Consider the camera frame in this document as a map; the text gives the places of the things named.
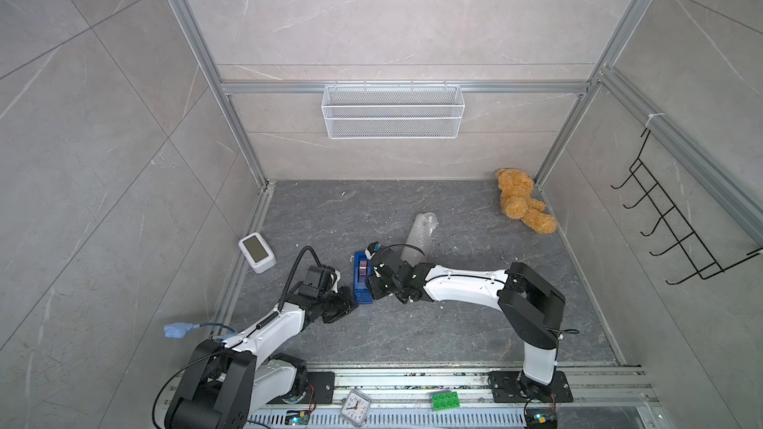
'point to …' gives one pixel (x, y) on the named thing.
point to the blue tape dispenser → (362, 271)
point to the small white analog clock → (356, 408)
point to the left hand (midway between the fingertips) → (360, 300)
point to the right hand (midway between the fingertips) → (372, 283)
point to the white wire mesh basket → (390, 112)
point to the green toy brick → (445, 401)
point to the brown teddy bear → (517, 202)
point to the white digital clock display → (257, 251)
